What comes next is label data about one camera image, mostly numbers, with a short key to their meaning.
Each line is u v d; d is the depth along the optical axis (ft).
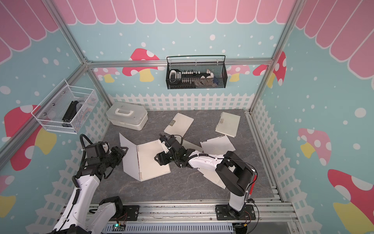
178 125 3.66
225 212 2.58
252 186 1.62
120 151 2.37
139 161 3.02
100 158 1.99
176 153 2.16
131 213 2.46
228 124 3.71
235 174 1.52
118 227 2.39
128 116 3.36
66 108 2.50
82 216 1.44
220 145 3.32
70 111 2.33
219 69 3.10
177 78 2.86
